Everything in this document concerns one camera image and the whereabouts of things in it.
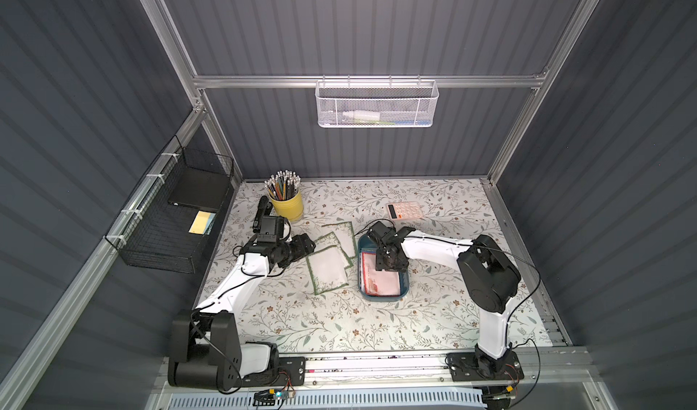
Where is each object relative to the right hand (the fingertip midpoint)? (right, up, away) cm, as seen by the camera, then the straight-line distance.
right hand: (383, 269), depth 93 cm
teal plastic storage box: (-6, +9, 0) cm, 11 cm away
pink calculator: (+10, +20, +15) cm, 27 cm away
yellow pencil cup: (-34, +21, +6) cm, 40 cm away
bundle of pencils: (-36, +29, +4) cm, 47 cm away
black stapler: (-48, +21, +18) cm, 55 cm away
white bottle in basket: (-7, +54, +1) cm, 54 cm away
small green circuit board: (-33, -29, -22) cm, 49 cm away
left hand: (-25, +8, -7) cm, 27 cm away
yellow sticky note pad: (-53, +17, -18) cm, 58 cm away
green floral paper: (-20, +1, +1) cm, 20 cm away
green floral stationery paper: (-14, +12, +9) cm, 20 cm away
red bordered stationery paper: (-1, -4, -4) cm, 5 cm away
